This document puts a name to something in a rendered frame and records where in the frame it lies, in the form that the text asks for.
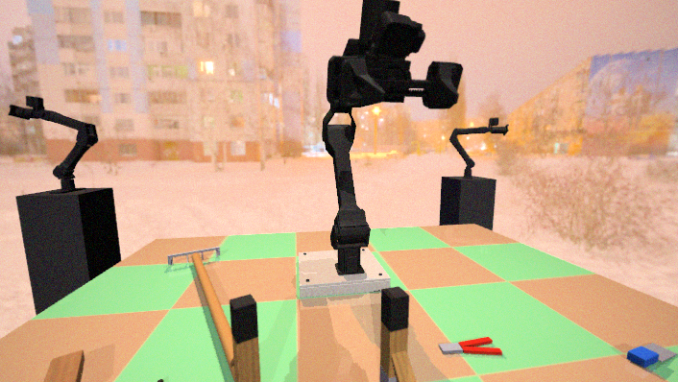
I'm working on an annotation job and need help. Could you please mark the red-handled pliers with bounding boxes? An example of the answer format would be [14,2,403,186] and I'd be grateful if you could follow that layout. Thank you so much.
[438,337,503,355]

